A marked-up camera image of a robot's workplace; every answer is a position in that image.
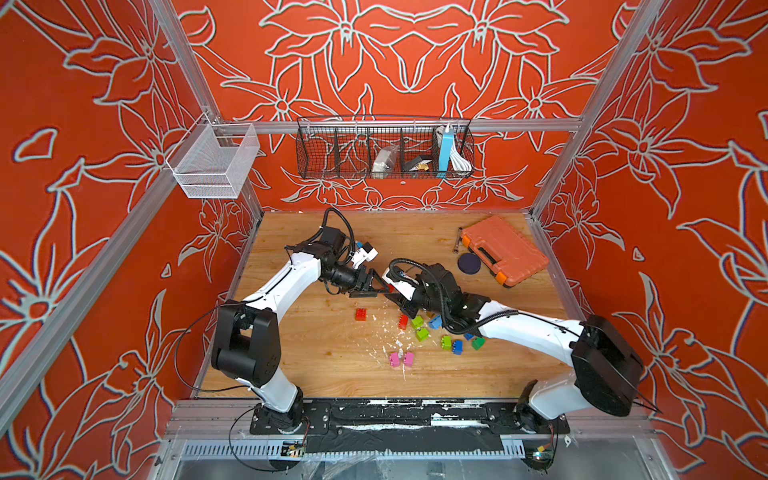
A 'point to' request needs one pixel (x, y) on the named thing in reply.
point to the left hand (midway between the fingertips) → (381, 290)
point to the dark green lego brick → (478, 343)
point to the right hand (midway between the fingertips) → (383, 290)
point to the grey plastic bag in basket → (383, 161)
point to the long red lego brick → (403, 321)
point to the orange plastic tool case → (505, 252)
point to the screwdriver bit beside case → (459, 238)
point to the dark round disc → (469, 263)
